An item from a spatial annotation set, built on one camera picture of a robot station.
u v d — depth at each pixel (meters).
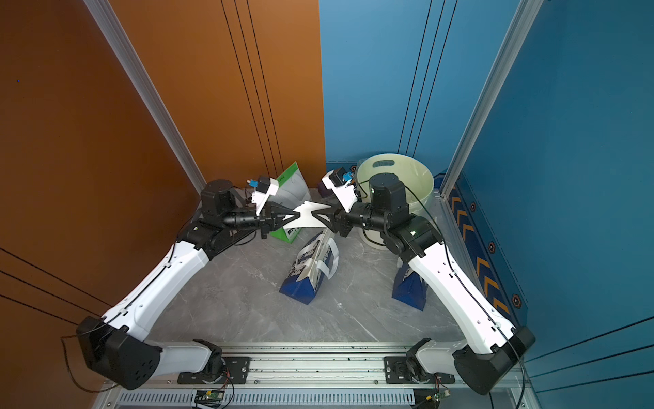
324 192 1.19
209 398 0.72
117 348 0.38
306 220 0.66
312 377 0.73
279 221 0.64
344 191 0.52
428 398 0.69
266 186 0.57
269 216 0.58
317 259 0.74
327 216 0.54
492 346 0.37
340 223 0.54
